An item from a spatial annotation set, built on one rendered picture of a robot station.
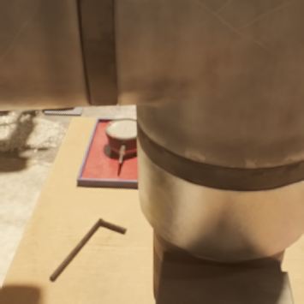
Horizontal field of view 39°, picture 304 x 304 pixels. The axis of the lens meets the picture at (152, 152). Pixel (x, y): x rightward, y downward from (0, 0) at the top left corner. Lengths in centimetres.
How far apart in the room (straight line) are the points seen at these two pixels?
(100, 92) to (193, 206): 6
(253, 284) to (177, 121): 9
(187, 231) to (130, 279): 27
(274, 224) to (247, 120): 6
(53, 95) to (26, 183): 123
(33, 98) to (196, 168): 7
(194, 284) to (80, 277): 28
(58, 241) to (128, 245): 8
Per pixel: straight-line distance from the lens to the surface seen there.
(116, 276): 47
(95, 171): 59
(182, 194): 18
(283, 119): 16
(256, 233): 19
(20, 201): 132
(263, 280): 21
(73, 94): 15
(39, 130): 161
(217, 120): 16
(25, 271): 49
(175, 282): 21
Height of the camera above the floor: 83
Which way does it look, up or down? 35 degrees down
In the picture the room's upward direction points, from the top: straight up
